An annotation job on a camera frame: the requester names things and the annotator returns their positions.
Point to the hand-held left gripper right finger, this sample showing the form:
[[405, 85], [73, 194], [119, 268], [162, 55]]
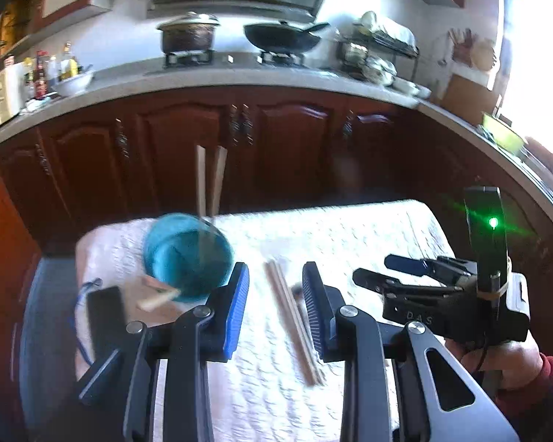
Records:
[[314, 313]]

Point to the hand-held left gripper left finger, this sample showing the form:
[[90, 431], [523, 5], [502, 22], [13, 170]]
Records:
[[237, 313]]

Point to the gas stove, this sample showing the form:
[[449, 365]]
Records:
[[281, 58]]

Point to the brown cooking pot with lid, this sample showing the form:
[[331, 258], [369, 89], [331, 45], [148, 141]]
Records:
[[186, 37]]

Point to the brown board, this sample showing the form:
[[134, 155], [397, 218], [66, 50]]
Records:
[[470, 96]]

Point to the quilted white tablecloth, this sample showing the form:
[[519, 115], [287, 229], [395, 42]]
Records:
[[359, 239]]

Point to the black rectangular device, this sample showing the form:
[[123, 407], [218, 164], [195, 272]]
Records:
[[106, 317]]

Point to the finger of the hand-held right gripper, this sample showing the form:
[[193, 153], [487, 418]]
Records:
[[410, 264], [373, 281]]

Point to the yellow oil bottle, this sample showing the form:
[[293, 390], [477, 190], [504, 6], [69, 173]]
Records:
[[69, 62]]

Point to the grey stone countertop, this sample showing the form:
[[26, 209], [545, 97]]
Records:
[[239, 76]]

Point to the large white bowl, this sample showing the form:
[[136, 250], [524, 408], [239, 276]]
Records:
[[73, 84]]

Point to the person's right hand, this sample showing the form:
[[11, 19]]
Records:
[[511, 363]]

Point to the small white bowl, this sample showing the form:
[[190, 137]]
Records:
[[404, 85]]

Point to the green basin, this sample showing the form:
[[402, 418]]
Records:
[[504, 136]]

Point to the dark wooden base cabinets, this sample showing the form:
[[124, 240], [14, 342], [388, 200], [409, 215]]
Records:
[[179, 156]]

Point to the black wok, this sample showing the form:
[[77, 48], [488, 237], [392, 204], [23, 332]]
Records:
[[281, 39]]

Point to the blue glass cup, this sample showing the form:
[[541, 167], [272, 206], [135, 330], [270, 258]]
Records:
[[179, 258]]

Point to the wall utensil holder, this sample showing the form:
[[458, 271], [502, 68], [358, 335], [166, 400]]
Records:
[[461, 43]]

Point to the person's right forearm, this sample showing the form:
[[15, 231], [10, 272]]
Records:
[[550, 373]]

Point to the metal spoon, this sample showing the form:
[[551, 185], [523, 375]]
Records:
[[297, 291]]

